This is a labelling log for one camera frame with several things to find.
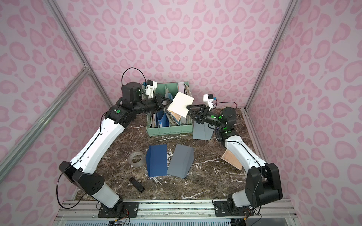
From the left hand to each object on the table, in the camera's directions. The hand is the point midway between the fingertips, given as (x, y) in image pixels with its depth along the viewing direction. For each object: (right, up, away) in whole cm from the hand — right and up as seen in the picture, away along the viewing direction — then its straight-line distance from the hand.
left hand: (173, 98), depth 65 cm
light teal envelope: (+18, -18, +39) cm, 46 cm away
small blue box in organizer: (-10, -10, +39) cm, 42 cm away
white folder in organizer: (+3, +13, +33) cm, 35 cm away
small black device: (-22, -47, +15) cm, 54 cm away
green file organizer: (-6, +11, +34) cm, 37 cm away
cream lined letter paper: (+35, -34, +25) cm, 55 cm away
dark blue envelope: (-14, -37, +30) cm, 49 cm away
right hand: (+6, -6, 0) cm, 9 cm away
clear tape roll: (-26, -35, +27) cm, 52 cm away
